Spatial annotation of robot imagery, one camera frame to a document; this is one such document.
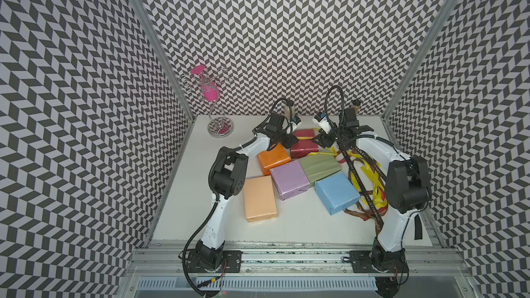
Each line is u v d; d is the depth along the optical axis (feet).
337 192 2.80
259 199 2.76
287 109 3.77
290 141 2.98
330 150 3.38
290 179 2.85
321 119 2.65
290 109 3.77
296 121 2.92
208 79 3.45
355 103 3.70
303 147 3.16
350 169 3.24
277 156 3.09
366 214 2.78
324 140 2.72
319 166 2.94
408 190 1.65
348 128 2.38
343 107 2.42
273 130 2.71
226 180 1.94
